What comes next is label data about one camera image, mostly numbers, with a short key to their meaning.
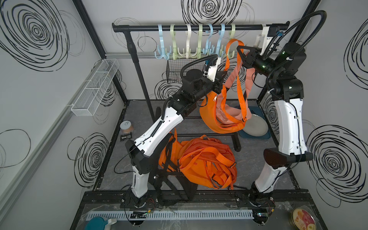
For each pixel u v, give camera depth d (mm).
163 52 585
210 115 701
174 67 963
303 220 654
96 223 618
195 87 468
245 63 511
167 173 816
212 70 516
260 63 497
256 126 1060
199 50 579
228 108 885
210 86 542
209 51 584
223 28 511
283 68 432
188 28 510
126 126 970
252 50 510
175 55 598
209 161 843
